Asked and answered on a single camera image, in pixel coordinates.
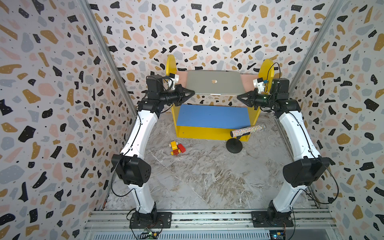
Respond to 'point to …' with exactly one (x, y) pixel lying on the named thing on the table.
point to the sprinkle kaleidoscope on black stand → (234, 145)
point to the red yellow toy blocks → (176, 148)
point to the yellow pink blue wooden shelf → (213, 121)
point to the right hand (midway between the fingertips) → (237, 97)
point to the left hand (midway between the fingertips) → (196, 92)
